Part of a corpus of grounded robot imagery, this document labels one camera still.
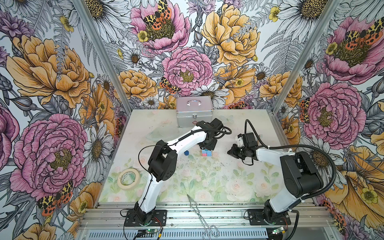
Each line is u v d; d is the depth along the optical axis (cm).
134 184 82
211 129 67
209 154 94
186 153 97
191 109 105
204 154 95
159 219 74
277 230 72
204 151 94
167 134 108
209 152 95
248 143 77
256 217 74
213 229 72
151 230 71
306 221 122
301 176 47
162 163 53
